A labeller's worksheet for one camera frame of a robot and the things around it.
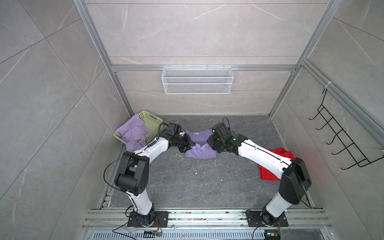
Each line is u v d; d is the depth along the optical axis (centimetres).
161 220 73
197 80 101
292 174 43
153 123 112
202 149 82
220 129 64
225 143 62
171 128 74
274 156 50
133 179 47
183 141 81
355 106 59
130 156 49
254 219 73
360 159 59
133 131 104
